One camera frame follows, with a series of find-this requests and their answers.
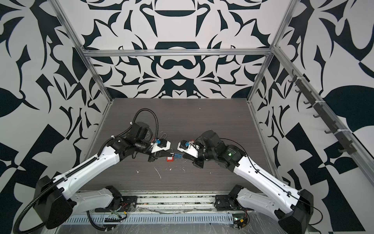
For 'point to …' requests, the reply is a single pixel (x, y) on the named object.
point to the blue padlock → (178, 156)
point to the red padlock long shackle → (170, 159)
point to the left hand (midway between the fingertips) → (172, 150)
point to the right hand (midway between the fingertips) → (185, 154)
